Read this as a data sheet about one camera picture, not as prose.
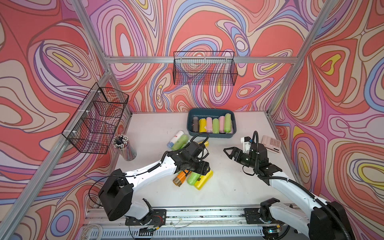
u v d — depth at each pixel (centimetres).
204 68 96
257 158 63
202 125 107
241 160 73
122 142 82
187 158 61
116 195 41
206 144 99
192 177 83
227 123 102
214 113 111
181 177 84
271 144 99
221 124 106
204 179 83
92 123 68
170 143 97
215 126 107
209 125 107
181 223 73
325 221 40
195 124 108
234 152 73
